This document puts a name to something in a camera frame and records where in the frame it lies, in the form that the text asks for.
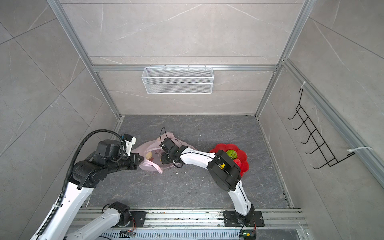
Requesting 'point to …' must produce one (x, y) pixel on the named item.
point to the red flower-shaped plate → (241, 155)
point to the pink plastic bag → (155, 163)
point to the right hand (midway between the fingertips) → (164, 157)
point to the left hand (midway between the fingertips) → (143, 155)
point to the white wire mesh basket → (178, 80)
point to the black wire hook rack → (330, 158)
